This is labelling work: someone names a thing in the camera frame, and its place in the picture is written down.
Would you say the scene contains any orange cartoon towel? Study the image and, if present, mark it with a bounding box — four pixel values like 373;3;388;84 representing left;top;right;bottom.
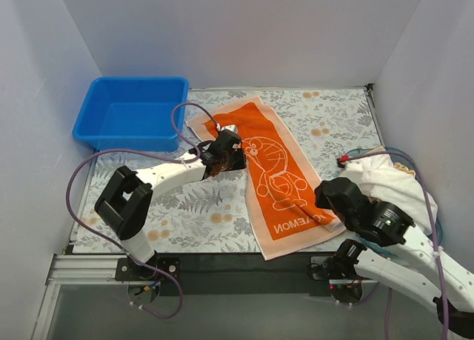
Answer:
186;96;346;260

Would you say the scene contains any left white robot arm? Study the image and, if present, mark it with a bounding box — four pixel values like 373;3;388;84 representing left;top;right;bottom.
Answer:
94;125;247;264

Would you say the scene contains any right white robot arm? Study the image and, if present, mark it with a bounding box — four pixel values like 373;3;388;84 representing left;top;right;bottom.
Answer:
315;177;473;339

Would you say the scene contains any white towel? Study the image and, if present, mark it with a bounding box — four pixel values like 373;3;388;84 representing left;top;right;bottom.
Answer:
340;154;438;235

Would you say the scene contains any teal laundry basket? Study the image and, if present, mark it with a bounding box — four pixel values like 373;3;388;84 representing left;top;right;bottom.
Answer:
341;146;444;244

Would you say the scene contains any blue plastic bin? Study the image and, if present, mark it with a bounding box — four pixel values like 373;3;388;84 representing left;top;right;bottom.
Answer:
73;77;189;152

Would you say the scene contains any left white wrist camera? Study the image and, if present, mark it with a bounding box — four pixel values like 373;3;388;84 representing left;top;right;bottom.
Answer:
221;124;238;133

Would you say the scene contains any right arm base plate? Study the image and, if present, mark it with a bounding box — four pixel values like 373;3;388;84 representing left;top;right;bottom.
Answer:
307;256;364;282

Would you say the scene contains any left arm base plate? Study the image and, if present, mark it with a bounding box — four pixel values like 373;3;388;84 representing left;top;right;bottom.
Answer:
114;253;181;281

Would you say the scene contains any aluminium frame rail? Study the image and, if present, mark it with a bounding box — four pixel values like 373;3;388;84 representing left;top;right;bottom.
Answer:
47;254;123;285

